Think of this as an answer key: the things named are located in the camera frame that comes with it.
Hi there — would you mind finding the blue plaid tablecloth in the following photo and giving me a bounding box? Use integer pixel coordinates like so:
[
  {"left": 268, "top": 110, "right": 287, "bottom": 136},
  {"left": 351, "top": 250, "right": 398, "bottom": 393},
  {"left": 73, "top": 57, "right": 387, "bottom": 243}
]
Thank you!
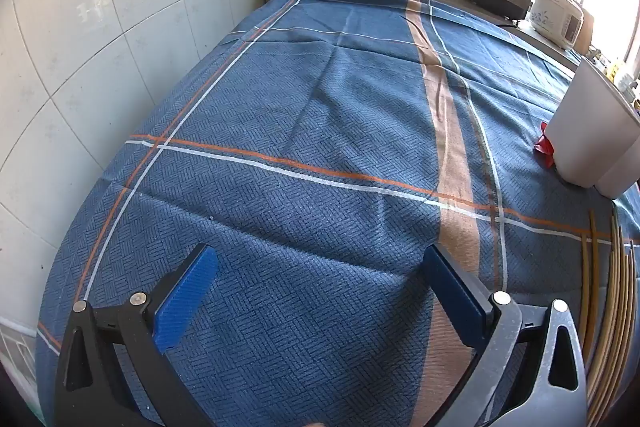
[{"left": 35, "top": 0, "right": 640, "bottom": 427}]

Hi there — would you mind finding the wooden cutting board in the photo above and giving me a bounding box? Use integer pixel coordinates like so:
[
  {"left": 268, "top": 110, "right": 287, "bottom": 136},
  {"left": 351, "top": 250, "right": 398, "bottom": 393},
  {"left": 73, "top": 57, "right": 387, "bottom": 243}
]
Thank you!
[{"left": 575, "top": 9, "right": 597, "bottom": 54}]

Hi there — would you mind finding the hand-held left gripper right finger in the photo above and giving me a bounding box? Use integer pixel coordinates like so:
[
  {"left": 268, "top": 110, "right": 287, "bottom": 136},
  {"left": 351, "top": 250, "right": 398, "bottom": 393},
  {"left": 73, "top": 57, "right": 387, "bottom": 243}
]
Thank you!
[{"left": 422, "top": 244, "right": 587, "bottom": 427}]

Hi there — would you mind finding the white rice cooker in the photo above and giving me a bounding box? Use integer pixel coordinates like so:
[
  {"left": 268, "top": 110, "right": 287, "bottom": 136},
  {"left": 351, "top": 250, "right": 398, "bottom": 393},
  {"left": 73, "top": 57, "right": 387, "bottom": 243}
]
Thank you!
[{"left": 530, "top": 0, "right": 586, "bottom": 44}]

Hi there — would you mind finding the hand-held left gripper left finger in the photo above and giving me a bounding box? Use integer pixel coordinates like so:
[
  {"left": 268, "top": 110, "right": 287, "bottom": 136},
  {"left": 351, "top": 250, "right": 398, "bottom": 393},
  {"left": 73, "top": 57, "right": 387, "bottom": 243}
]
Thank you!
[{"left": 54, "top": 243, "right": 219, "bottom": 427}]

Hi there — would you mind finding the white two-compartment utensil holder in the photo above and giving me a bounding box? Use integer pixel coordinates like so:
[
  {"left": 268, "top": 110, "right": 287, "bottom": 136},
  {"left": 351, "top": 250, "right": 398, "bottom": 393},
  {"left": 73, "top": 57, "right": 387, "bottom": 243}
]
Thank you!
[{"left": 547, "top": 57, "right": 640, "bottom": 200}]

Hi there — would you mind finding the bundle of wooden chopsticks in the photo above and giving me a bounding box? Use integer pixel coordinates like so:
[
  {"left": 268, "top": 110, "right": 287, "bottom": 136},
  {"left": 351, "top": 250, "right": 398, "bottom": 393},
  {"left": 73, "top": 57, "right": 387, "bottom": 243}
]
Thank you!
[{"left": 580, "top": 208, "right": 640, "bottom": 427}]

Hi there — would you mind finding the small red packet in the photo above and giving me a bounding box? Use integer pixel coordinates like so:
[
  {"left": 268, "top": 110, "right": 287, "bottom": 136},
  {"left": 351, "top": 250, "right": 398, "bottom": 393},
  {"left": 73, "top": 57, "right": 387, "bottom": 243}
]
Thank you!
[{"left": 534, "top": 122, "right": 557, "bottom": 168}]

